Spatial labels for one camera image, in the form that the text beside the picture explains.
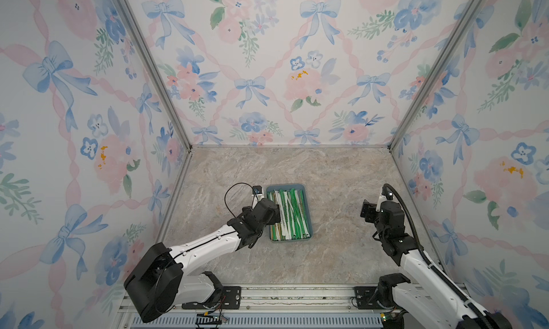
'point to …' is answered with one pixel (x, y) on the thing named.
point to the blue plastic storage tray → (295, 224)
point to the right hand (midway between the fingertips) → (379, 201)
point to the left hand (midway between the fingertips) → (269, 206)
